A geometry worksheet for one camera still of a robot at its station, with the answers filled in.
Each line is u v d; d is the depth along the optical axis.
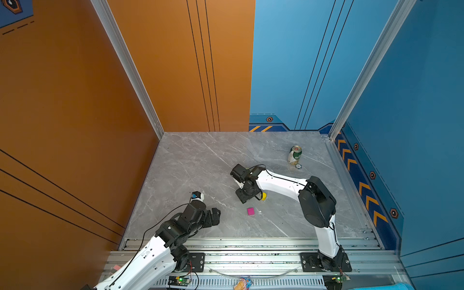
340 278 0.70
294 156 0.99
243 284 0.67
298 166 1.05
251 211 0.87
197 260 0.74
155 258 0.50
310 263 0.72
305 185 0.52
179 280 0.71
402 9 0.70
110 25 0.74
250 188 0.67
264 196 0.89
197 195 0.72
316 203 0.50
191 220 0.59
